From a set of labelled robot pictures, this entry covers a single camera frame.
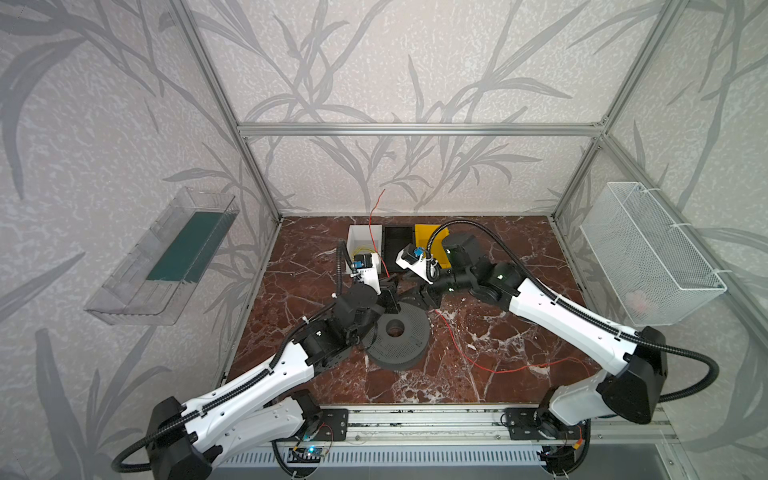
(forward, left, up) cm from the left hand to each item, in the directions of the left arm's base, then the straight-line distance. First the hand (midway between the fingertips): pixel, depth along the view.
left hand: (407, 272), depth 71 cm
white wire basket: (-5, -52, +9) cm, 53 cm away
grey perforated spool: (-9, +1, -22) cm, 24 cm away
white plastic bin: (+32, +18, -28) cm, 46 cm away
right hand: (-1, +1, -1) cm, 2 cm away
